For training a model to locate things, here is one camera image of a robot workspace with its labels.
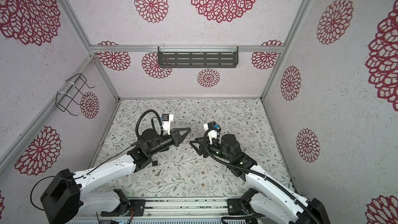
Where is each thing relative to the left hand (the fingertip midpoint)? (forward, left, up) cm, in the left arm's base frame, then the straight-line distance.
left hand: (190, 131), depth 72 cm
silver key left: (-11, +19, -25) cm, 33 cm away
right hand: (-4, -1, 0) cm, 4 cm away
